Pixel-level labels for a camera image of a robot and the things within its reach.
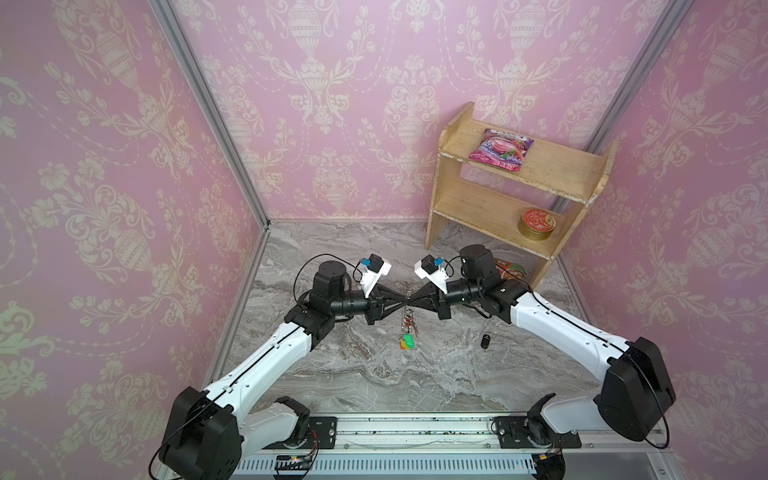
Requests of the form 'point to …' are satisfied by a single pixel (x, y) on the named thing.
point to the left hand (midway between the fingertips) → (404, 304)
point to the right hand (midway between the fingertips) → (411, 300)
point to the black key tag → (485, 341)
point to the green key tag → (409, 341)
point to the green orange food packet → (509, 269)
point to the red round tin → (536, 224)
